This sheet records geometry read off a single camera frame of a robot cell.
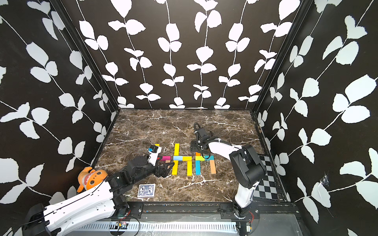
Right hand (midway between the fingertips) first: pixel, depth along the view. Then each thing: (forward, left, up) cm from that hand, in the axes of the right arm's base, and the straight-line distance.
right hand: (193, 146), depth 94 cm
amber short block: (-7, +4, -4) cm, 9 cm away
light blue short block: (-7, +10, -3) cm, 12 cm away
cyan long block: (-13, -3, -3) cm, 13 cm away
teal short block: (-14, -10, +12) cm, 20 cm away
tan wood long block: (-9, +16, -3) cm, 19 cm away
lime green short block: (-6, -4, -4) cm, 9 cm away
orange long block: (-4, -3, -4) cm, 6 cm away
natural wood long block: (-13, -12, -3) cm, 18 cm away
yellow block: (-1, +11, -3) cm, 11 cm away
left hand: (-15, +12, +12) cm, 23 cm away
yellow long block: (+4, +25, -5) cm, 26 cm away
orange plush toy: (-23, +55, +5) cm, 60 cm away
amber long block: (-14, +2, -3) cm, 14 cm away
